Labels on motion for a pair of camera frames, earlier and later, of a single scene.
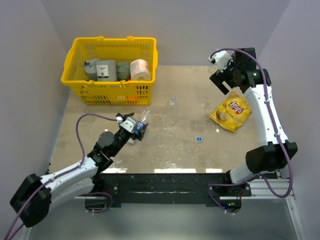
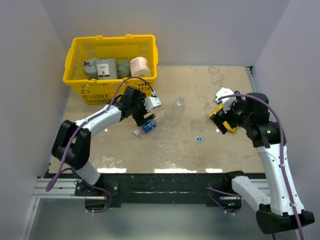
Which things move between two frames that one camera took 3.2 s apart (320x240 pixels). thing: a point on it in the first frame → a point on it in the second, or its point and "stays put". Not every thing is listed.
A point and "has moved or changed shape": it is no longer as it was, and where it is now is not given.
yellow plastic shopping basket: x=123 y=92 stays put
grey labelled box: x=99 y=70 stays put
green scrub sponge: x=123 y=70 stays put
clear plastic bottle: x=172 y=110 → x=177 y=111
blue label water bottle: x=140 y=126 has moved or changed shape
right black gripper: x=222 y=76 → x=238 y=103
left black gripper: x=138 y=137 → x=140 y=119
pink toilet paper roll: x=139 y=70 stays put
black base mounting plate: x=213 y=189 stays put
